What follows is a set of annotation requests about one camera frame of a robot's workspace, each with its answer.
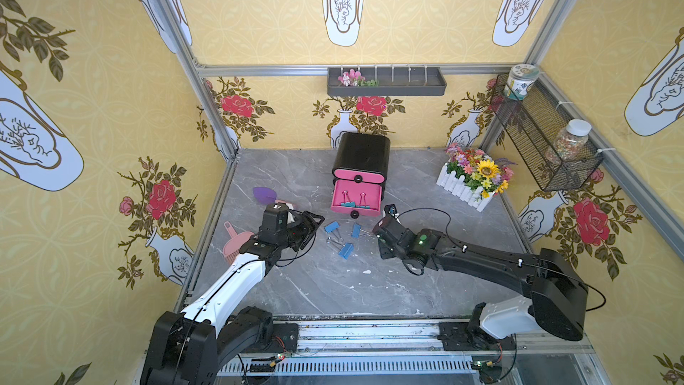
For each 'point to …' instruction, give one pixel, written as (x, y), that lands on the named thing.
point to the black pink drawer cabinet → (361, 167)
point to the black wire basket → (533, 125)
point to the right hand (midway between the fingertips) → (387, 236)
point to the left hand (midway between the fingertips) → (313, 221)
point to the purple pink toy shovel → (266, 195)
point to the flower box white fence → (474, 176)
